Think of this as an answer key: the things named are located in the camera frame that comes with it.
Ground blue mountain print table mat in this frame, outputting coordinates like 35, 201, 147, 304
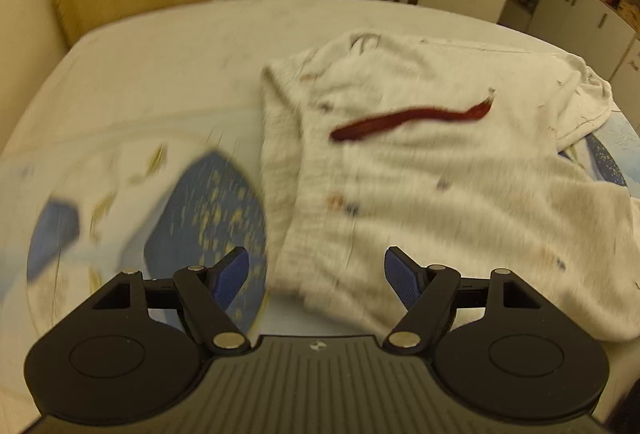
0, 107, 631, 340

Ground long white floor cabinet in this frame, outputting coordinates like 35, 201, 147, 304
500, 0, 640, 82

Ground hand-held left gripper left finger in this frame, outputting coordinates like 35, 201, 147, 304
92, 247, 251, 357

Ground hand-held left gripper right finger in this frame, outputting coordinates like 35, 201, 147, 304
382, 245, 538, 357

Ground light grey printed sweatpants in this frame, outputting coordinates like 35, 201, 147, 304
260, 29, 640, 342

